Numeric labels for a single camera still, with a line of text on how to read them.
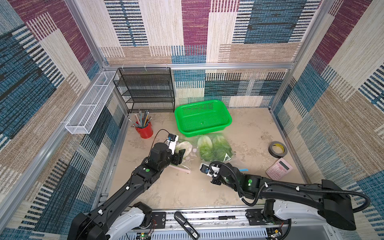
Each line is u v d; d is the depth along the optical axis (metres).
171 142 0.68
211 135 1.01
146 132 1.00
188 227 0.67
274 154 0.94
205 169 0.64
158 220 0.73
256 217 0.73
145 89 1.09
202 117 1.15
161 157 0.59
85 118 0.72
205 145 0.92
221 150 0.87
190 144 0.93
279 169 0.88
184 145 0.92
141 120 1.02
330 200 0.41
